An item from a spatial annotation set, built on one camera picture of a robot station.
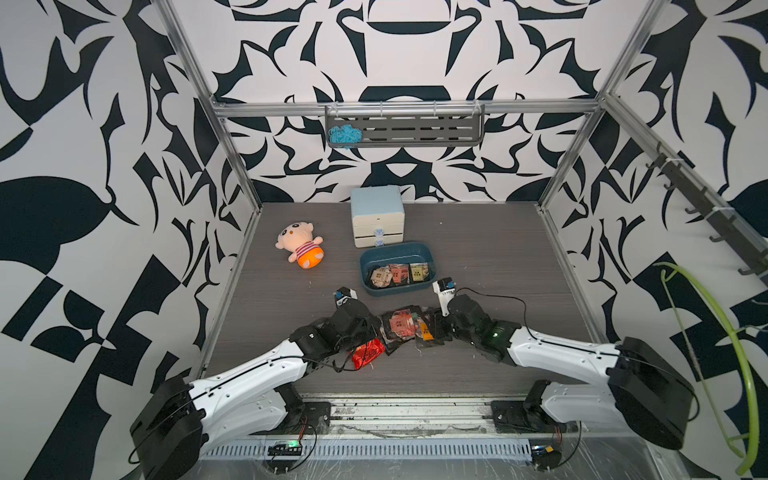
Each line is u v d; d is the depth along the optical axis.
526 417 0.66
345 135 0.91
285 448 0.73
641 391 0.42
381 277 0.97
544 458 0.71
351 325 0.62
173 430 0.40
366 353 0.84
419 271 1.01
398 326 0.87
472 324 0.64
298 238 1.01
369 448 0.71
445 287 0.75
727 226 0.54
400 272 0.99
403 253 1.02
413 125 0.94
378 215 0.99
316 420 0.74
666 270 0.71
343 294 0.75
